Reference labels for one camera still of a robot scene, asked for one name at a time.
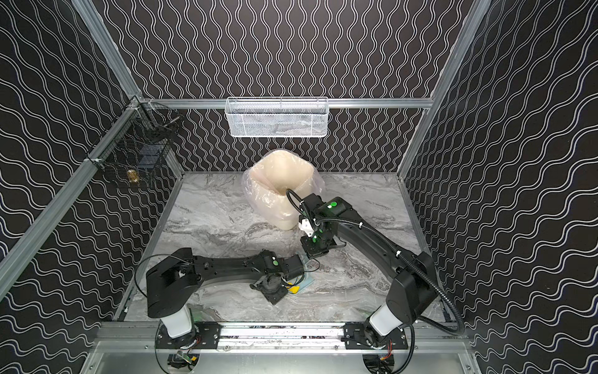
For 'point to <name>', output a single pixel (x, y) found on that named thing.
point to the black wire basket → (132, 150)
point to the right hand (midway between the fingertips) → (311, 256)
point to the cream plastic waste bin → (276, 178)
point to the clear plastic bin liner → (317, 186)
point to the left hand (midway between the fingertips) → (280, 300)
